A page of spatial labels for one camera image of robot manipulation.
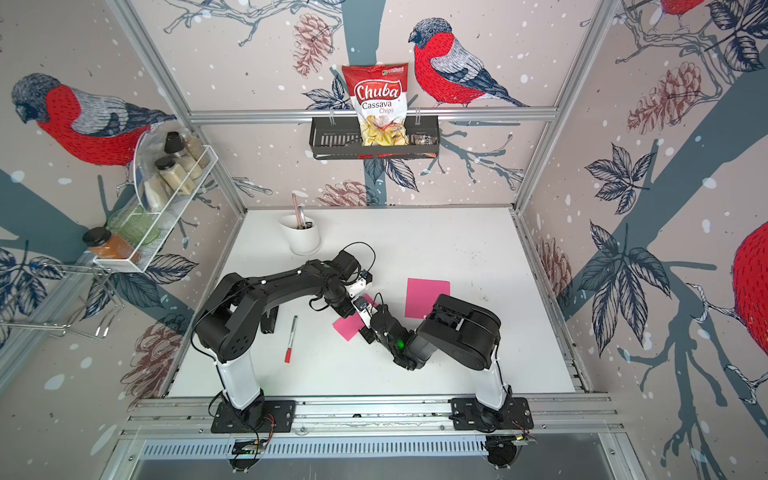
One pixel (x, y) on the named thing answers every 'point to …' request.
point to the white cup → (302, 241)
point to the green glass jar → (134, 225)
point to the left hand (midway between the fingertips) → (357, 305)
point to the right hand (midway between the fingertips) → (361, 309)
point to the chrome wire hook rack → (57, 296)
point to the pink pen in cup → (297, 211)
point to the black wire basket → (340, 138)
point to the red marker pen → (288, 354)
